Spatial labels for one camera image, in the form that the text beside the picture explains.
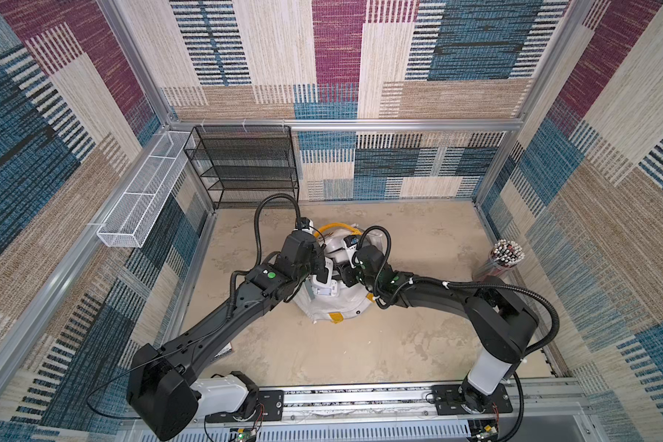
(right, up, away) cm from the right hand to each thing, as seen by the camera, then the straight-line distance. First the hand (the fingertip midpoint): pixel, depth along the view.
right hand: (345, 264), depth 91 cm
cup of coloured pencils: (+47, +4, -8) cm, 48 cm away
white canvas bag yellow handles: (+2, -11, -3) cm, 11 cm away
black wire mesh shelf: (-35, +36, +18) cm, 54 cm away
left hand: (-7, +5, -11) cm, 15 cm away
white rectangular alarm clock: (+1, +5, -12) cm, 13 cm away
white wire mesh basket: (-71, +15, +3) cm, 73 cm away
